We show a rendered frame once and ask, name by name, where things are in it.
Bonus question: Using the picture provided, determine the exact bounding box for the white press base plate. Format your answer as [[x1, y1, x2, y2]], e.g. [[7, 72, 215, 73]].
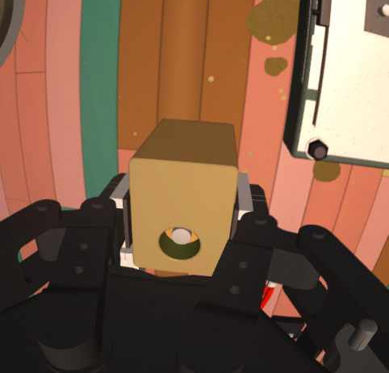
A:
[[282, 0, 389, 170]]

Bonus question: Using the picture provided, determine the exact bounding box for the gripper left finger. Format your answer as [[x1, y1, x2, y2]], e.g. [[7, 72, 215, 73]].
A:
[[0, 172, 141, 314]]

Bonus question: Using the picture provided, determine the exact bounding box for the grey round rim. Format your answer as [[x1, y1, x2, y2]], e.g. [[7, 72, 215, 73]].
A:
[[0, 0, 26, 68]]

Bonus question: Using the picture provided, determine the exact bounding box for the black slide rail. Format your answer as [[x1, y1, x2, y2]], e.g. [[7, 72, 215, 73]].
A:
[[312, 0, 333, 27]]

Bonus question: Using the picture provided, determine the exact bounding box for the dark grey block with peg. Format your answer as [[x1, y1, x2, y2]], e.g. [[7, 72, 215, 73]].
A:
[[322, 317, 389, 373]]

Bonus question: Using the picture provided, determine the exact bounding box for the brown wooden block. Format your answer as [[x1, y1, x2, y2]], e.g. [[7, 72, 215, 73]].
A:
[[117, 0, 257, 279]]

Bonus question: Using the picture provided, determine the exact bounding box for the black hex bolt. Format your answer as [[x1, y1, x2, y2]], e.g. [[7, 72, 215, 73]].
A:
[[306, 138, 330, 161]]

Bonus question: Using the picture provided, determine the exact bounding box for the grey plate with white knob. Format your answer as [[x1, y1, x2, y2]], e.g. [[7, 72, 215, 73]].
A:
[[363, 0, 389, 40]]

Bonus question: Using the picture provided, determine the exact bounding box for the red and white tool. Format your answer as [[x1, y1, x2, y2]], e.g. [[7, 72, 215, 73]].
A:
[[260, 281, 278, 311]]

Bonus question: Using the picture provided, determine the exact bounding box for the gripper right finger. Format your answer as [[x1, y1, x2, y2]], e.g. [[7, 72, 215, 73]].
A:
[[194, 171, 389, 360]]

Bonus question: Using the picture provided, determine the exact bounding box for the brass padlock body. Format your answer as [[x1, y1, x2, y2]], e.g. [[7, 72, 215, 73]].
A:
[[128, 118, 239, 277]]

